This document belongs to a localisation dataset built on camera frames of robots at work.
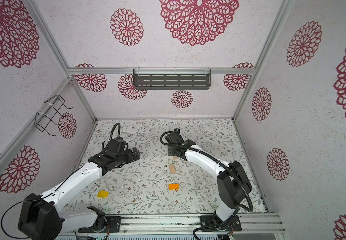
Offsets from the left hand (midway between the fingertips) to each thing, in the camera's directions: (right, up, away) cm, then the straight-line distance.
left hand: (133, 157), depth 84 cm
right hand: (+23, +6, +3) cm, 24 cm away
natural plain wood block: (+22, -8, +9) cm, 25 cm away
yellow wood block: (-17, -20, -1) cm, 27 cm away
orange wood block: (+22, -17, +2) cm, 28 cm away
